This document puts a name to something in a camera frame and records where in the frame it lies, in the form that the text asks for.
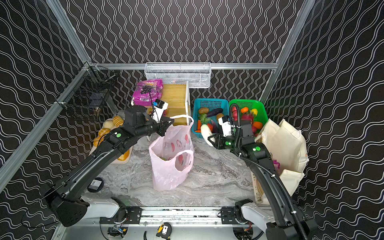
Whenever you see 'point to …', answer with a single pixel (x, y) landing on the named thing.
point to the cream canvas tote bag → (288, 146)
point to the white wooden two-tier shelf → (177, 97)
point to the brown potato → (203, 110)
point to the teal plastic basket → (199, 119)
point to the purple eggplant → (214, 112)
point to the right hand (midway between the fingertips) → (210, 138)
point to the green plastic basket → (262, 116)
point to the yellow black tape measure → (164, 230)
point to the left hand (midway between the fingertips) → (176, 119)
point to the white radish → (206, 133)
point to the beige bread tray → (109, 125)
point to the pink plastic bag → (172, 155)
